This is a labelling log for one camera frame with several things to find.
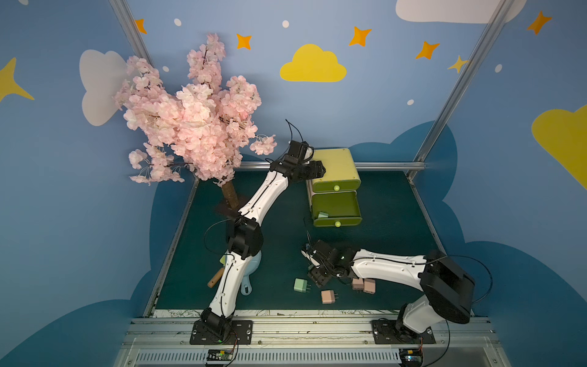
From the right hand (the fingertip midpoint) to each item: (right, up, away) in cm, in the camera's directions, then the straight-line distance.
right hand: (319, 266), depth 87 cm
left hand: (+1, +39, +6) cm, 40 cm away
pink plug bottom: (+3, -9, -7) cm, 11 cm away
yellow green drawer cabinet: (+7, +27, +10) cm, 30 cm away
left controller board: (-33, -24, -15) cm, 43 cm away
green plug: (+2, +19, +7) cm, 21 cm away
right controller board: (+28, -25, -14) cm, 41 cm away
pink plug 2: (+18, -6, -5) cm, 19 cm away
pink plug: (+14, -5, -5) cm, 15 cm away
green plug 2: (-7, -6, -4) cm, 10 cm away
